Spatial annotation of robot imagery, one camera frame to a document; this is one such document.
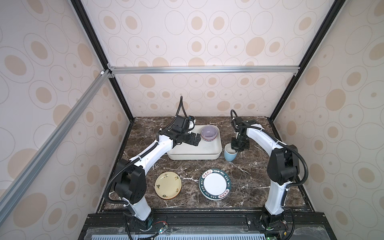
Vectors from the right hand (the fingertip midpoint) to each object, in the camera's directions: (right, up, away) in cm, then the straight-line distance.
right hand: (236, 149), depth 92 cm
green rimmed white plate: (-14, -19, -8) cm, 25 cm away
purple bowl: (-16, +10, +14) cm, 23 cm away
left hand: (-24, +10, -8) cm, 27 cm away
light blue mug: (-5, -2, -5) cm, 7 cm away
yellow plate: (-41, -20, -7) cm, 46 cm away
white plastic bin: (-18, -2, +8) cm, 20 cm away
